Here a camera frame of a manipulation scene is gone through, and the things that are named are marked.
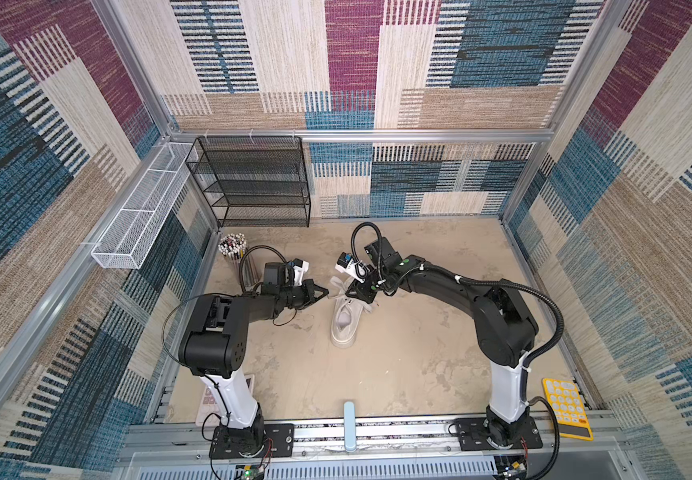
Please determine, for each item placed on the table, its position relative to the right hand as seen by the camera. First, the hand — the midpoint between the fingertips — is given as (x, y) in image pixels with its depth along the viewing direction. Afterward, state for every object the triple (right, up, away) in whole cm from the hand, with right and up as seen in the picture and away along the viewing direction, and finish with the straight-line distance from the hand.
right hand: (352, 292), depth 90 cm
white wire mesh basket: (-69, +16, +4) cm, 71 cm away
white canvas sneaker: (-1, -6, -2) cm, 7 cm away
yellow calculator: (+55, -27, -13) cm, 63 cm away
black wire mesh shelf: (-36, +38, +19) cm, 55 cm away
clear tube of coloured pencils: (-35, +14, -1) cm, 38 cm away
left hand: (-7, +1, +4) cm, 8 cm away
